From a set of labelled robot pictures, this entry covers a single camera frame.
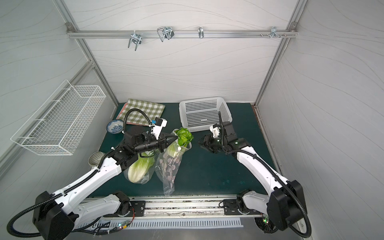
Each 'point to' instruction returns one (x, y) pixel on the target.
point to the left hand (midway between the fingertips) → (177, 138)
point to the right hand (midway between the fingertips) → (198, 143)
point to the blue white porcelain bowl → (115, 126)
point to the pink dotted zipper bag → (168, 162)
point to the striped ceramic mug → (95, 159)
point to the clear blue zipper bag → (150, 173)
